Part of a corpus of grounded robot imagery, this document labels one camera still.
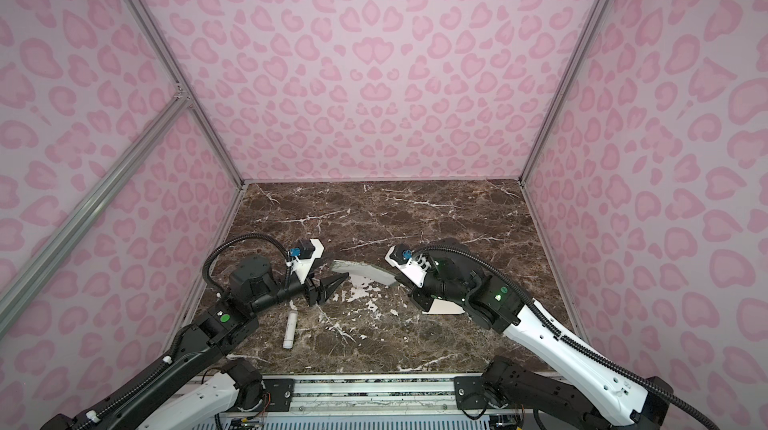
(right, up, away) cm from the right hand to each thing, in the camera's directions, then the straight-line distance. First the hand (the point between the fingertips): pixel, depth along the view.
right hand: (399, 276), depth 67 cm
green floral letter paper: (-8, +1, +1) cm, 8 cm away
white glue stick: (-30, -18, +15) cm, 38 cm away
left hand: (-14, +3, +1) cm, 14 cm away
